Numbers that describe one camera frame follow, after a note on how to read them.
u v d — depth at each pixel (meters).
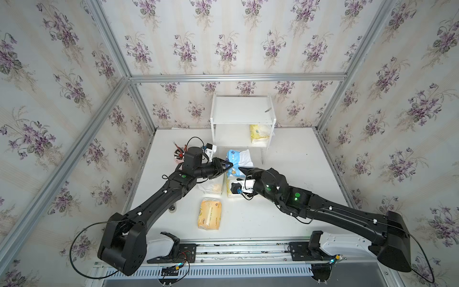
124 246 0.40
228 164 0.76
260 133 0.93
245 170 0.65
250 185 0.61
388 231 0.41
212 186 0.88
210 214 0.81
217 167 0.68
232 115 0.80
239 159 0.77
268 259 0.73
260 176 0.54
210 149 0.74
